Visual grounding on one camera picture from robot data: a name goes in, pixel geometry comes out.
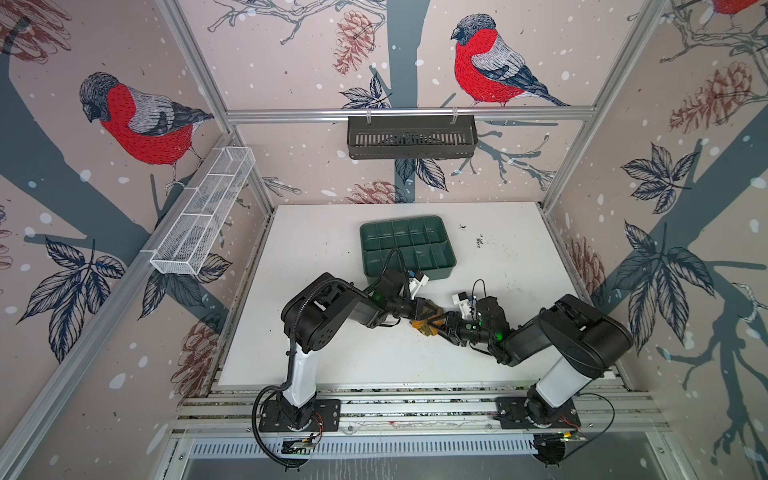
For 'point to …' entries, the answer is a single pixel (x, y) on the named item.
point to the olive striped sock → (426, 325)
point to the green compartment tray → (409, 244)
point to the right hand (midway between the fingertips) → (430, 329)
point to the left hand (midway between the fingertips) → (436, 318)
